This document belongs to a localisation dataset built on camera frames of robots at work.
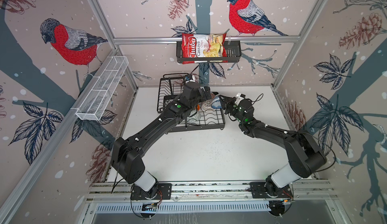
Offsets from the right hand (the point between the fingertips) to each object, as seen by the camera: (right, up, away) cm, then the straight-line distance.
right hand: (215, 97), depth 82 cm
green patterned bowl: (-12, -15, +18) cm, 26 cm away
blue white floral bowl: (+2, -4, +8) cm, 9 cm away
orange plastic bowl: (-9, -6, +19) cm, 22 cm away
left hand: (-7, +5, -6) cm, 10 cm away
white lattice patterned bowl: (-3, -6, +22) cm, 23 cm away
